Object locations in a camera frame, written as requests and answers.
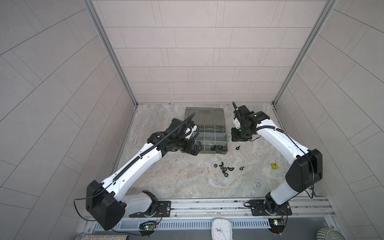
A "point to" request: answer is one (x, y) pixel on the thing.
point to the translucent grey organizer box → (211, 126)
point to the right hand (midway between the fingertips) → (231, 138)
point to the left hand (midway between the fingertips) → (197, 145)
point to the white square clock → (221, 229)
